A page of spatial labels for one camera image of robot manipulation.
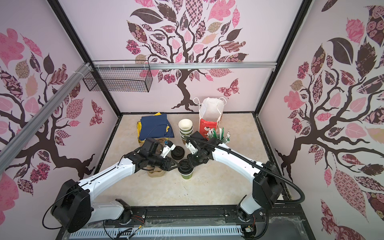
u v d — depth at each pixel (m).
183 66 0.93
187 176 0.82
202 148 0.58
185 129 0.87
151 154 0.68
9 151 0.50
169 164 0.71
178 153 0.94
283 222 0.71
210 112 1.03
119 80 1.22
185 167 0.78
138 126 1.07
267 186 0.42
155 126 1.09
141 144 1.00
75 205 0.40
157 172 0.81
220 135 0.88
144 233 0.70
